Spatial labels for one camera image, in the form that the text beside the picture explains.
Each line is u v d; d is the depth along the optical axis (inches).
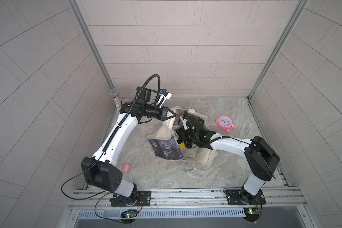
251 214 26.8
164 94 25.2
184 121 30.2
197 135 25.8
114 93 31.7
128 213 25.4
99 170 15.2
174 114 26.9
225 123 39.0
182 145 32.9
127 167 31.0
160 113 24.2
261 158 17.7
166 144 28.3
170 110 26.3
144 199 27.9
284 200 28.5
